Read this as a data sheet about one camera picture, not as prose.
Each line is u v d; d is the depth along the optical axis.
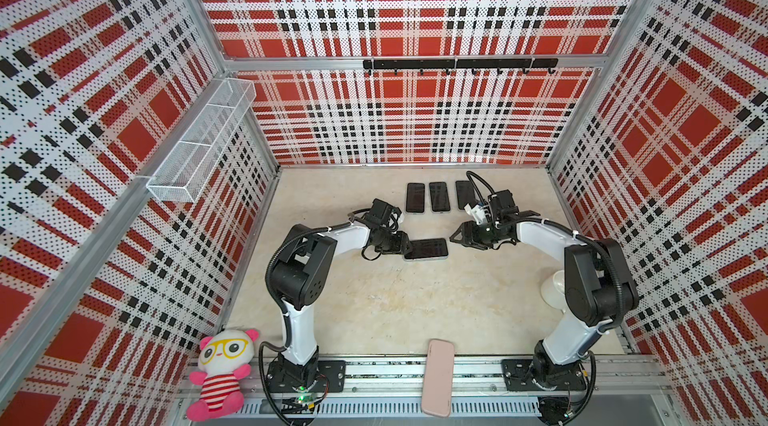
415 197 1.11
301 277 0.51
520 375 0.73
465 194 1.11
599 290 0.48
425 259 0.96
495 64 0.90
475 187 1.15
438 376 0.72
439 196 1.14
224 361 0.70
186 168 0.93
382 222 0.80
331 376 0.74
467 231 0.84
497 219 0.71
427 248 0.95
